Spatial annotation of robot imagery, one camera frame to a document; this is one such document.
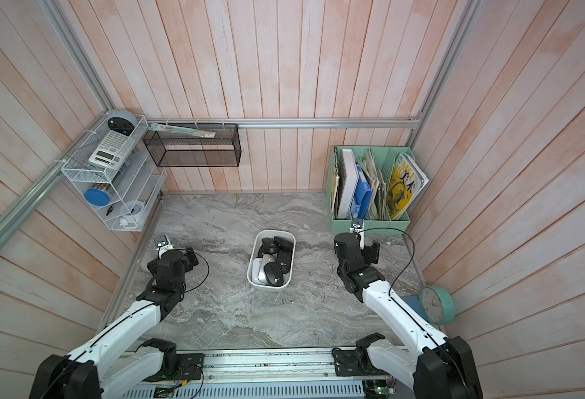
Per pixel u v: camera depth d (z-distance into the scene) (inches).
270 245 37.5
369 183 36.5
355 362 28.8
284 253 36.6
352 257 24.2
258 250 37.8
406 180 38.6
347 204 39.7
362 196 36.6
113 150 30.6
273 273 34.2
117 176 29.1
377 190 36.7
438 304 30.7
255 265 35.8
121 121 31.9
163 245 28.0
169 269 24.8
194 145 42.1
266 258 35.7
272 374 28.8
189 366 28.7
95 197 30.0
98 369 16.4
